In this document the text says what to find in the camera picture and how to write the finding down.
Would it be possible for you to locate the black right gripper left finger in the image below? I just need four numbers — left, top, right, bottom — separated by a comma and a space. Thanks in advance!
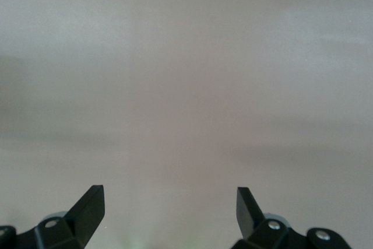
0, 184, 105, 249

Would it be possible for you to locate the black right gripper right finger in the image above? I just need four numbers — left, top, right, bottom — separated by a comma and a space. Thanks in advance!
231, 186, 352, 249

